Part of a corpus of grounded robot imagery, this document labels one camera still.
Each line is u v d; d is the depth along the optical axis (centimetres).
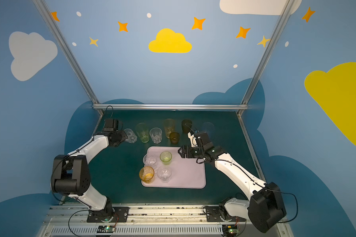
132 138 101
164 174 88
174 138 104
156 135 104
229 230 71
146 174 86
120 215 75
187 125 104
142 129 98
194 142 72
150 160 93
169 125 100
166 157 92
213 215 73
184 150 73
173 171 89
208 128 98
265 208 40
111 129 73
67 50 84
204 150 62
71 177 46
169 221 73
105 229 71
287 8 70
